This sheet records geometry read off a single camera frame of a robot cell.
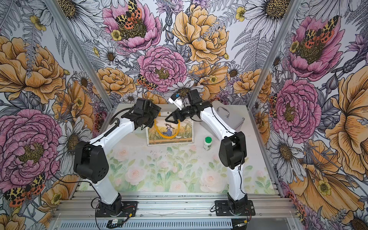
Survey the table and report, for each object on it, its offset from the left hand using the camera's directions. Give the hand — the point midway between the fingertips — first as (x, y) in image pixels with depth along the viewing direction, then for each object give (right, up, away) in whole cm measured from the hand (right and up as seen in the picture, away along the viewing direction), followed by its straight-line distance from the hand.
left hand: (158, 116), depth 91 cm
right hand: (+8, -2, -7) cm, 11 cm away
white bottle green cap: (+31, -17, +1) cm, 35 cm away
